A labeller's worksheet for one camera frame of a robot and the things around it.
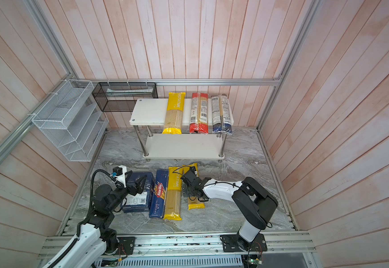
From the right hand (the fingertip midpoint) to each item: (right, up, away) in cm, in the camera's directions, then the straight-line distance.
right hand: (192, 187), depth 93 cm
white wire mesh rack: (-56, +36, -16) cm, 68 cm away
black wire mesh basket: (-44, +55, +11) cm, 71 cm away
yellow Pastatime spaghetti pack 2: (0, -6, -9) cm, 10 cm away
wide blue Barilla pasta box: (-26, -4, -13) cm, 29 cm away
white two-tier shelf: (-21, +38, -15) cm, 46 cm away
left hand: (-26, +9, -13) cm, 30 cm away
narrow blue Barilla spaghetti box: (-17, -6, -11) cm, 21 cm away
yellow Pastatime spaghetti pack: (-10, 0, -4) cm, 11 cm away
